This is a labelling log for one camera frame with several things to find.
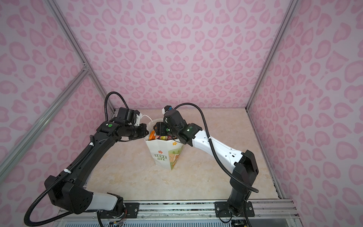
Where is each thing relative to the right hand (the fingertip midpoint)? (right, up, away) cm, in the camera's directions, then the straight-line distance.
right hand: (157, 126), depth 74 cm
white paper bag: (+3, -14, +3) cm, 15 cm away
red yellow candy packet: (+3, -7, +6) cm, 9 cm away
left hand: (-5, -2, +4) cm, 7 cm away
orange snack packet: (-4, -6, +4) cm, 8 cm away
